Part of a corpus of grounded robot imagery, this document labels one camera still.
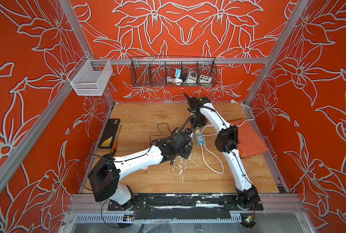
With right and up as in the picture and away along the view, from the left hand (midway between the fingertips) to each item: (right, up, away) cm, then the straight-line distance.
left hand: (188, 146), depth 80 cm
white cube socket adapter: (+13, +40, +12) cm, 44 cm away
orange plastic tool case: (+40, 0, +9) cm, 41 cm away
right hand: (+6, +10, +17) cm, 20 cm away
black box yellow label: (-54, +4, +22) cm, 59 cm away
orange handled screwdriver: (-47, -4, +13) cm, 49 cm away
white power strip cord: (+43, +29, +40) cm, 65 cm away
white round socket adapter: (+3, +43, +11) cm, 45 cm away
